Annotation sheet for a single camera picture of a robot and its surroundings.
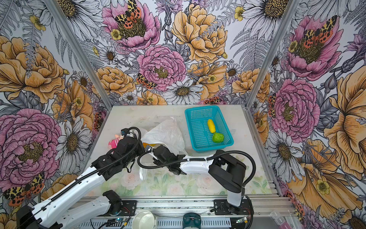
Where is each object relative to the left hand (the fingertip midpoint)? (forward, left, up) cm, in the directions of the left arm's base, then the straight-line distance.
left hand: (141, 147), depth 78 cm
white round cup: (-31, -4, -16) cm, 35 cm away
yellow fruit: (+24, -43, -13) cm, 51 cm away
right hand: (+1, -8, -9) cm, 12 cm away
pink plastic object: (-32, -69, -14) cm, 77 cm away
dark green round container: (-32, -26, -8) cm, 42 cm away
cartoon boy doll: (+9, +22, -10) cm, 26 cm away
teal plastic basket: (+33, -34, -15) cm, 49 cm away
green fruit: (+13, -45, -11) cm, 49 cm away
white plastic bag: (+9, -13, +1) cm, 16 cm away
